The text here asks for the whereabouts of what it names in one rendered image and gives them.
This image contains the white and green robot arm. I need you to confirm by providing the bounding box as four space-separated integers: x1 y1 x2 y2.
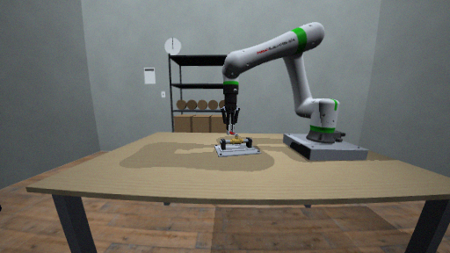
221 22 345 144

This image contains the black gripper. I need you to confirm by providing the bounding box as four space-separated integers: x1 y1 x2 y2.
221 95 240 135

